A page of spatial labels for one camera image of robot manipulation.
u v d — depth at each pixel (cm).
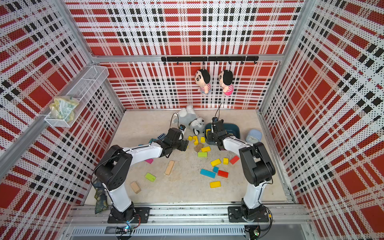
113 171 48
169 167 90
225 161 91
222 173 88
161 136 104
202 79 91
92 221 73
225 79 95
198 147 96
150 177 86
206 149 98
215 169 90
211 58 92
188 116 105
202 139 101
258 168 49
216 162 91
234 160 93
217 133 75
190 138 102
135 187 80
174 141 75
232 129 102
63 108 63
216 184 85
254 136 96
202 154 96
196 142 100
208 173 90
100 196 78
